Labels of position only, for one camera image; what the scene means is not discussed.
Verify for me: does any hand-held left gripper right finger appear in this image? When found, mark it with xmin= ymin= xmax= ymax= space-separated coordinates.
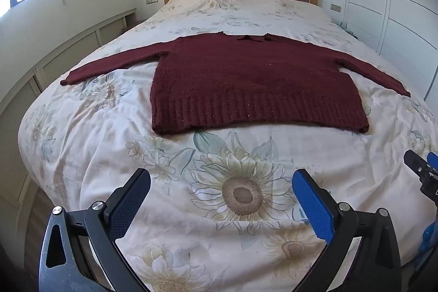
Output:
xmin=292 ymin=169 xmax=402 ymax=292

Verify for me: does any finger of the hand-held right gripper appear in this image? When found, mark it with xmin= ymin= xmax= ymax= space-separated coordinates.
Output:
xmin=403 ymin=149 xmax=438 ymax=177

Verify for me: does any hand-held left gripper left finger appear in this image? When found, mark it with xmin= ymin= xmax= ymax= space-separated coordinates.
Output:
xmin=40 ymin=168 xmax=152 ymax=292

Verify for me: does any dark red knitted sweater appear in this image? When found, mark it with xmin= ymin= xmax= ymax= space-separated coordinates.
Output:
xmin=60 ymin=32 xmax=411 ymax=135

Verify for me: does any blue object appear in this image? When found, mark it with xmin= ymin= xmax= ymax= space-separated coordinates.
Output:
xmin=422 ymin=222 xmax=438 ymax=258

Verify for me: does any white floral duvet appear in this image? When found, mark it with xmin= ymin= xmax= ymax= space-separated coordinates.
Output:
xmin=17 ymin=0 xmax=436 ymax=292

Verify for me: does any low beige wall cabinet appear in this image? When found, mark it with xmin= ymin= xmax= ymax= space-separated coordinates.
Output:
xmin=0 ymin=8 xmax=138 ymax=210

